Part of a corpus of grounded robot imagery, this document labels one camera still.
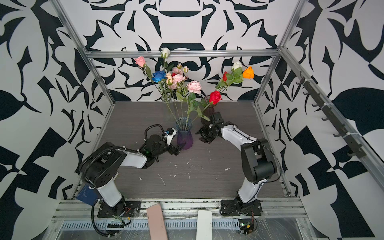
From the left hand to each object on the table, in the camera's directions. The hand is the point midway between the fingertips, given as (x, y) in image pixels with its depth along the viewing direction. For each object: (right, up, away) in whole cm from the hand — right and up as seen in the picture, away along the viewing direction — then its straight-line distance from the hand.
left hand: (180, 136), depth 90 cm
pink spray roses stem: (-1, +39, -1) cm, 39 cm away
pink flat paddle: (-9, -37, -21) cm, 43 cm away
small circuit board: (+32, -41, -19) cm, 55 cm away
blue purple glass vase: (+2, +6, -5) cm, 8 cm away
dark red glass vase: (+15, +14, -16) cm, 26 cm away
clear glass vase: (-10, +22, +7) cm, 25 cm away
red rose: (+25, +30, -3) cm, 39 cm away
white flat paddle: (+12, -37, -25) cm, 46 cm away
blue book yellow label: (-46, -29, -12) cm, 56 cm away
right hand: (+10, +2, 0) cm, 10 cm away
